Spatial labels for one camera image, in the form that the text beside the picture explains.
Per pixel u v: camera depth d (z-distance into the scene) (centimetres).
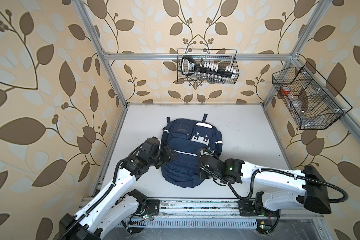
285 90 81
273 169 46
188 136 93
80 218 39
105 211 42
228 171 53
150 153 59
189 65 85
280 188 46
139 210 65
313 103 73
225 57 91
